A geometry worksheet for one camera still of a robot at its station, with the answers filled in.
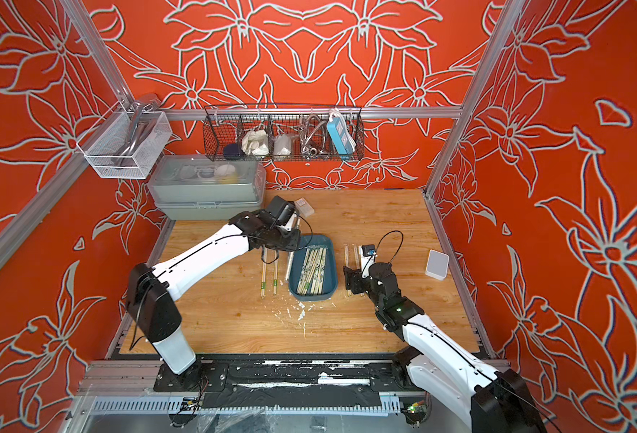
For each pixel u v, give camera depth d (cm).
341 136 88
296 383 73
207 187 98
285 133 96
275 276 93
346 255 98
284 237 68
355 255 98
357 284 73
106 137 79
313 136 83
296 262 81
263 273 94
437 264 95
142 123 86
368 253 71
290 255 81
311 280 91
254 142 92
